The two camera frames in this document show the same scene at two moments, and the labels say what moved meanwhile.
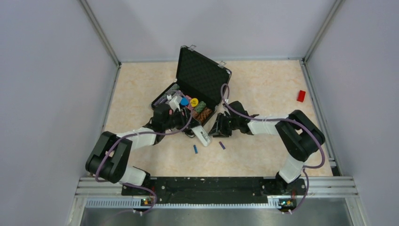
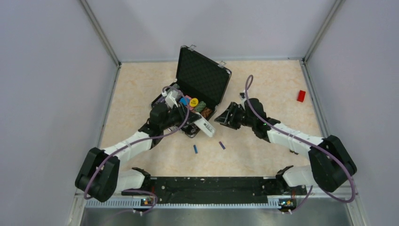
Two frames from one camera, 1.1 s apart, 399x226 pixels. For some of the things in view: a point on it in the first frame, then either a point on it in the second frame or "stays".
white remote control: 202,135 → 204,125
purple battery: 222,145 stays
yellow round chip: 194,102 stays
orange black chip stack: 203,115 stays
